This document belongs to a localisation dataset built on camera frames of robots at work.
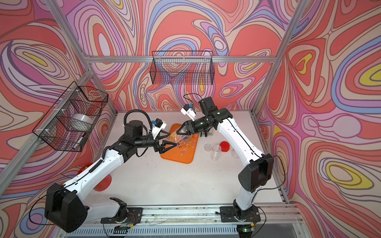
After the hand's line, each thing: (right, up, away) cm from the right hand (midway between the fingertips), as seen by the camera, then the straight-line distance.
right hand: (182, 136), depth 72 cm
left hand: (-5, -2, +1) cm, 5 cm away
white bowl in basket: (-48, +7, -2) cm, 49 cm away
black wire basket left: (-57, +6, +1) cm, 58 cm away
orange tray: (-7, -14, +24) cm, 29 cm away
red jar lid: (+26, -8, +23) cm, 36 cm away
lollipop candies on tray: (+3, -6, +29) cm, 30 cm away
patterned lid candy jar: (-3, -1, 0) cm, 3 cm away
